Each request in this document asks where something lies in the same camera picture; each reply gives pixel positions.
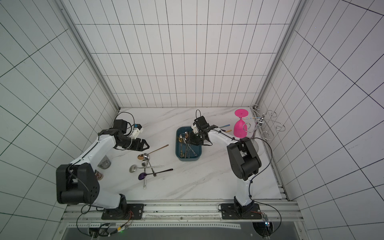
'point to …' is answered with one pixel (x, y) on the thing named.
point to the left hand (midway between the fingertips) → (141, 148)
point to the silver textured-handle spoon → (144, 185)
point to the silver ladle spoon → (133, 168)
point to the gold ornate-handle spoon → (180, 139)
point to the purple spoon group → (142, 175)
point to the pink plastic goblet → (240, 127)
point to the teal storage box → (186, 150)
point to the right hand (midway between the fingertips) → (182, 142)
